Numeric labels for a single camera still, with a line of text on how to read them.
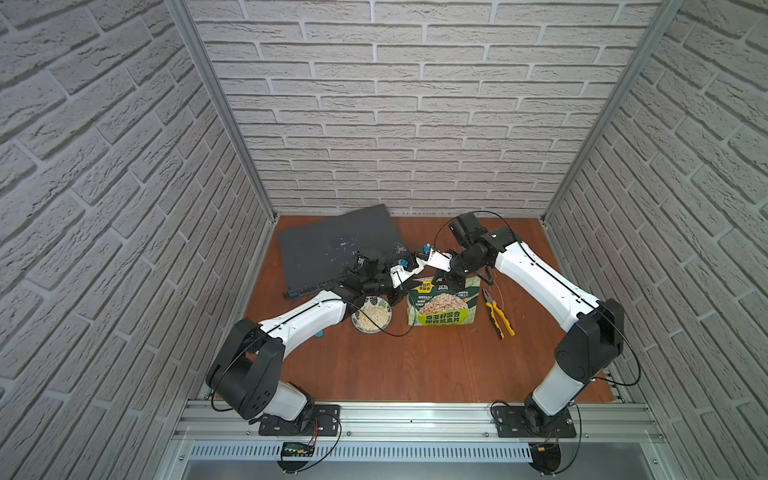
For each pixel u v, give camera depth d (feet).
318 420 2.39
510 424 2.38
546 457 2.28
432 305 2.72
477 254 1.92
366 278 2.15
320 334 2.86
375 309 2.94
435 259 2.33
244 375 1.38
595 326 1.43
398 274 2.23
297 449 2.34
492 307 3.03
